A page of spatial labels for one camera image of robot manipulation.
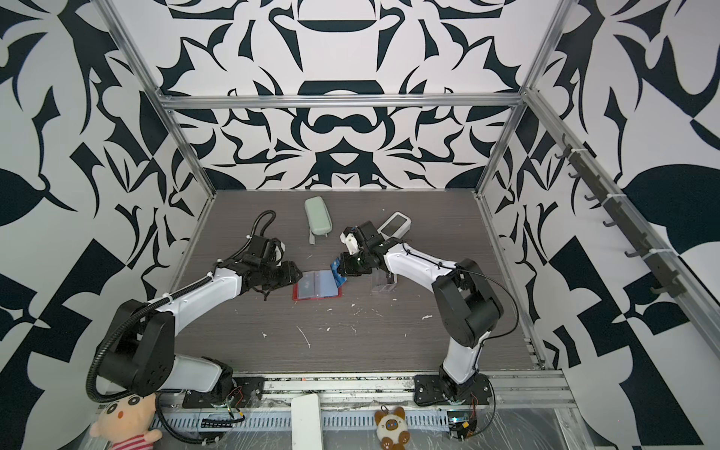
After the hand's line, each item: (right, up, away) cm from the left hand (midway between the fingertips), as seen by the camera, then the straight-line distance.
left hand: (295, 271), depth 90 cm
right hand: (+13, +2, -2) cm, 14 cm away
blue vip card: (+14, -1, -3) cm, 14 cm away
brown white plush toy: (+28, -33, -23) cm, 49 cm away
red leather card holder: (+6, -5, +4) cm, 9 cm away
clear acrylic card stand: (+27, -4, +4) cm, 28 cm away
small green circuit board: (+46, -35, -19) cm, 61 cm away
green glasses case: (+4, +18, +20) cm, 27 cm away
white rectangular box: (+8, -31, -24) cm, 40 cm away
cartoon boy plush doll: (-32, -30, -26) cm, 51 cm away
